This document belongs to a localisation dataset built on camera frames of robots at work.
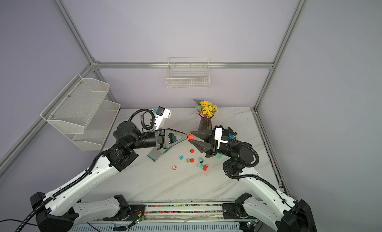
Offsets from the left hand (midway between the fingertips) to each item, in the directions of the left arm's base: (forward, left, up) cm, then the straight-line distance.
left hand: (185, 139), depth 51 cm
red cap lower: (+12, -1, -43) cm, 44 cm away
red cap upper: (+19, -1, -42) cm, 46 cm away
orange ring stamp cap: (+8, +9, -42) cm, 44 cm away
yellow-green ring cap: (+12, +1, -43) cm, 45 cm away
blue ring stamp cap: (+14, +6, -43) cm, 45 cm away
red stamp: (+7, -9, -42) cm, 44 cm away
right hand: (+3, -2, -3) cm, 5 cm away
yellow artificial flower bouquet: (+32, -9, -17) cm, 37 cm away
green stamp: (+12, -7, -42) cm, 44 cm away
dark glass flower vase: (+31, -10, -29) cm, 43 cm away
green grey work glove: (+16, +22, -41) cm, 50 cm away
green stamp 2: (+8, -7, -42) cm, 43 cm away
